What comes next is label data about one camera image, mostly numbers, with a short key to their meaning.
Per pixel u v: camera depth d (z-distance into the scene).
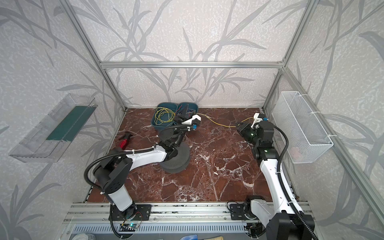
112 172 0.47
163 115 1.16
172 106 1.17
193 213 0.75
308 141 0.59
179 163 0.85
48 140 0.64
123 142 0.97
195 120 0.65
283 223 0.38
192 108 1.19
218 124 0.82
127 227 0.72
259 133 0.59
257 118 0.69
